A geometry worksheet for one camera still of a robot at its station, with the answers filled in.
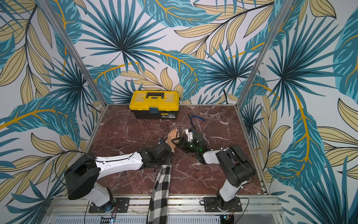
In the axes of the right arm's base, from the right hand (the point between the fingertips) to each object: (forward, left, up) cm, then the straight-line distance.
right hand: (174, 142), depth 88 cm
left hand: (-10, +2, -3) cm, 11 cm away
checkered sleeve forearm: (-35, +8, -3) cm, 36 cm away
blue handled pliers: (+28, -17, -8) cm, 34 cm away
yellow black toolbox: (+25, +13, +10) cm, 30 cm away
